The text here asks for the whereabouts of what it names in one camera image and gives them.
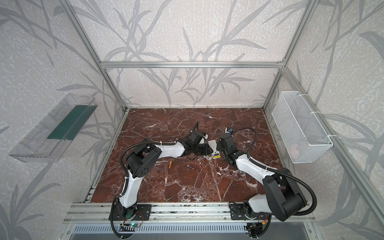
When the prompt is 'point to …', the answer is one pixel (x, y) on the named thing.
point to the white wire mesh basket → (302, 136)
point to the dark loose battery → (190, 166)
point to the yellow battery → (216, 156)
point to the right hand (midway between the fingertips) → (222, 136)
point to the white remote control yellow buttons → (215, 154)
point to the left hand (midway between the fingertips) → (214, 148)
